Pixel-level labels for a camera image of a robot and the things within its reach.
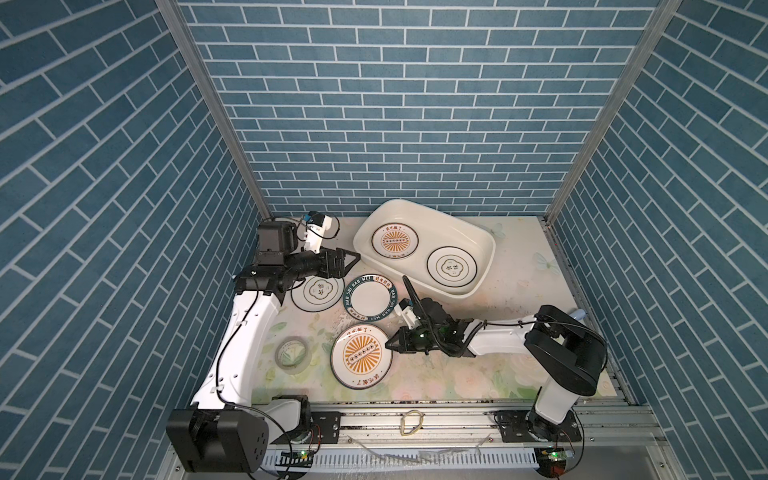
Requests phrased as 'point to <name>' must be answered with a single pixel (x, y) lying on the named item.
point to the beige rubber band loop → (402, 423)
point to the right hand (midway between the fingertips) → (382, 344)
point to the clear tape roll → (293, 355)
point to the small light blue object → (579, 314)
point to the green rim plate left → (370, 297)
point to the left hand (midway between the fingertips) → (347, 254)
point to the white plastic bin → (434, 230)
